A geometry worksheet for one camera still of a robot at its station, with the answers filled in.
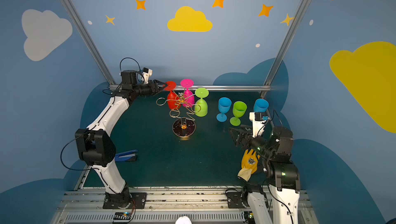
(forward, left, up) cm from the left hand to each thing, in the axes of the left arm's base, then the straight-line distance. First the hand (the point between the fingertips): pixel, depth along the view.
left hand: (164, 84), depth 84 cm
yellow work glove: (-33, -48, -28) cm, 65 cm away
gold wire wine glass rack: (-8, -10, -28) cm, 31 cm away
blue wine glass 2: (0, -59, -16) cm, 61 cm away
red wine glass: (-10, -6, -3) cm, 11 cm away
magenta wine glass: (-9, -14, -3) cm, 17 cm away
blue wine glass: (-1, -36, -15) cm, 39 cm away
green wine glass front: (-1, -46, -18) cm, 49 cm away
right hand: (-29, -36, +3) cm, 46 cm away
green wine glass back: (-5, -21, -12) cm, 25 cm away
